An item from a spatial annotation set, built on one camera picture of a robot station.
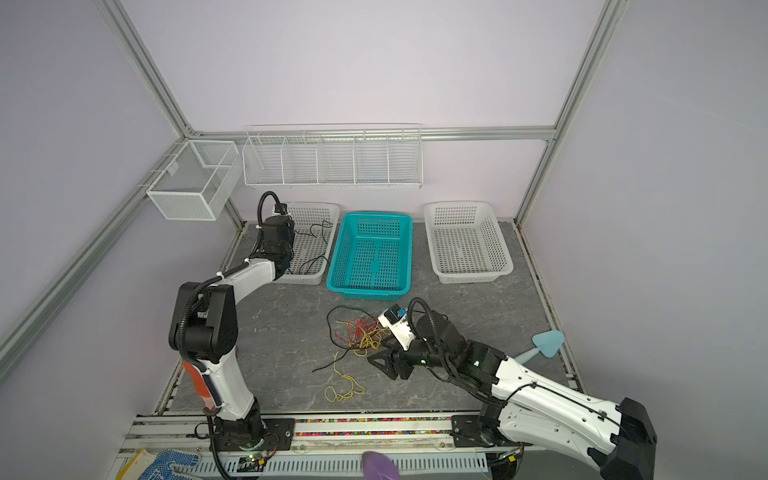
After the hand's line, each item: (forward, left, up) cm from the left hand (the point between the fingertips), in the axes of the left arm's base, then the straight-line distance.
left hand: (273, 228), depth 95 cm
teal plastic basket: (-1, -30, -17) cm, 34 cm away
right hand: (-43, -32, +1) cm, 54 cm away
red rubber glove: (-41, +18, -17) cm, 48 cm away
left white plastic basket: (+9, -10, -9) cm, 17 cm away
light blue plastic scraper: (-36, -83, -18) cm, 93 cm away
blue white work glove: (-60, +20, -16) cm, 65 cm away
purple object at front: (-63, -31, -19) cm, 73 cm away
